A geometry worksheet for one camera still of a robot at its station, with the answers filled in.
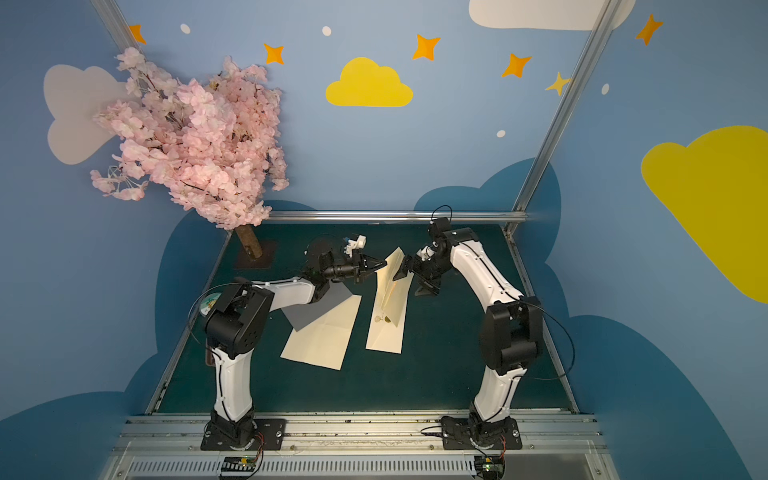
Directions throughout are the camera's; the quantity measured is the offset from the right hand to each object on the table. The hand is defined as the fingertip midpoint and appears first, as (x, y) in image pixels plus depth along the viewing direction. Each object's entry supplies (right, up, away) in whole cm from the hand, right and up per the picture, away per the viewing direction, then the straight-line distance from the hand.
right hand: (407, 282), depth 86 cm
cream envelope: (-4, +6, +5) cm, 9 cm away
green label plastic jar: (-61, -7, +4) cm, 61 cm away
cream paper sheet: (-26, -19, +6) cm, 33 cm away
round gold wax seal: (-6, -13, +10) cm, 17 cm away
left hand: (-5, +6, -1) cm, 8 cm away
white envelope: (-5, -5, +1) cm, 7 cm away
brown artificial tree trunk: (-54, +14, +16) cm, 58 cm away
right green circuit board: (+20, -45, -13) cm, 51 cm away
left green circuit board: (-43, -44, -12) cm, 63 cm away
